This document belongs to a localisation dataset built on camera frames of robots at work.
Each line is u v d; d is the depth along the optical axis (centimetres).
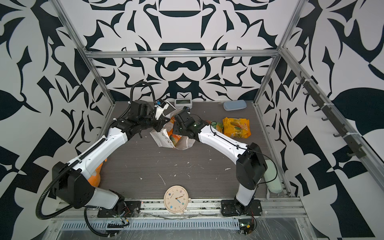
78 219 71
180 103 120
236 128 99
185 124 62
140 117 62
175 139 87
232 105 116
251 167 45
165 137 76
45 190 37
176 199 75
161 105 68
